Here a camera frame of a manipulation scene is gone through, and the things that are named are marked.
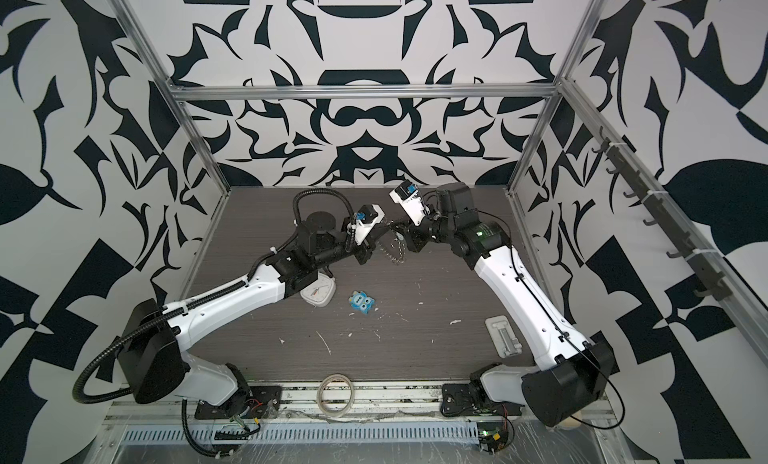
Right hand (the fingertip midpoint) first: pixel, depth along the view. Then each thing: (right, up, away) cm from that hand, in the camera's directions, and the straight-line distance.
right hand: (395, 222), depth 71 cm
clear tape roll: (-18, -44, +4) cm, 48 cm away
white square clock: (-21, -21, +18) cm, 35 cm away
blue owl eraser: (-10, -23, +18) cm, 31 cm away
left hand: (-2, 0, 0) cm, 2 cm away
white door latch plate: (+30, -32, +12) cm, 46 cm away
